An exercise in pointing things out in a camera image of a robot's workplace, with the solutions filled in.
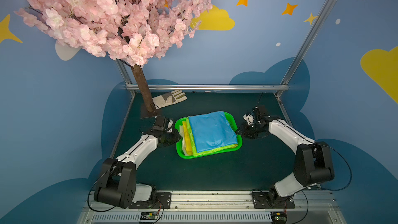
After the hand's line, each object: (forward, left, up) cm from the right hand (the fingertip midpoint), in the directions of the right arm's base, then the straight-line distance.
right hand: (240, 131), depth 90 cm
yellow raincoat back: (-13, +29, -1) cm, 32 cm away
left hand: (-5, +35, 0) cm, 35 cm away
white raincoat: (-10, +33, -4) cm, 35 cm away
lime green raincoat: (-11, +27, +3) cm, 29 cm away
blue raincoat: (-4, +17, +5) cm, 18 cm away
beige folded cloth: (+32, +47, -8) cm, 58 cm away
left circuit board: (-43, +45, -9) cm, 63 cm away
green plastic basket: (+5, +4, 0) cm, 6 cm away
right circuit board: (-39, -17, -11) cm, 44 cm away
